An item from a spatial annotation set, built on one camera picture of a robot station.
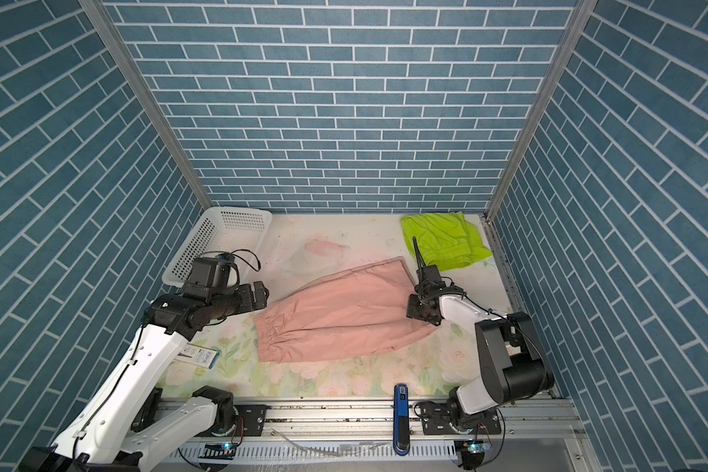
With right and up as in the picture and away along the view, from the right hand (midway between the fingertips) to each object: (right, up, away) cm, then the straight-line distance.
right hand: (412, 307), depth 93 cm
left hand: (-44, +7, -17) cm, 48 cm away
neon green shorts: (+14, +22, +15) cm, 30 cm away
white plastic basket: (-70, +25, +19) cm, 77 cm away
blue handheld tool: (-6, -24, -20) cm, 32 cm away
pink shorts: (-18, 0, 0) cm, 18 cm away
